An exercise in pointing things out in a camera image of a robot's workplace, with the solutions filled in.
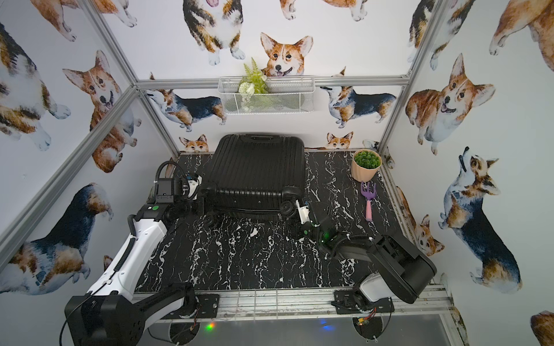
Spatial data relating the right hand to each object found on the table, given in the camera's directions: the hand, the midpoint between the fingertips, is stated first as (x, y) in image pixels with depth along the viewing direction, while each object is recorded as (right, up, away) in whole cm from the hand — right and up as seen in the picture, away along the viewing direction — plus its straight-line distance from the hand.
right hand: (283, 222), depth 85 cm
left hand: (-28, +10, -3) cm, 30 cm away
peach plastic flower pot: (+36, +19, +18) cm, 44 cm away
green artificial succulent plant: (+40, +26, +19) cm, 51 cm away
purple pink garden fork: (+40, +9, +19) cm, 46 cm away
